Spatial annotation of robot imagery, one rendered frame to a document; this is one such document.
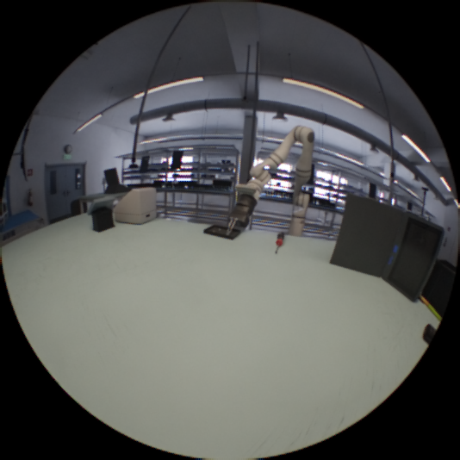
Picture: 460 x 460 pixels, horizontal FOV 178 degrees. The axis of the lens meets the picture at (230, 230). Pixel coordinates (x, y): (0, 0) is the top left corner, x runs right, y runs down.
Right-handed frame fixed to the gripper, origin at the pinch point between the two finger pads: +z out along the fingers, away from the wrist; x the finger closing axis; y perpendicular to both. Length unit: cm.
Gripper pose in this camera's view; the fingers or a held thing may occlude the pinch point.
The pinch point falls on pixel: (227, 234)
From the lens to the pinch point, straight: 50.8
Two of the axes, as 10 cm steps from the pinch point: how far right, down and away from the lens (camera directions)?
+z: -4.2, 8.3, -3.7
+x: -8.6, -2.3, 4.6
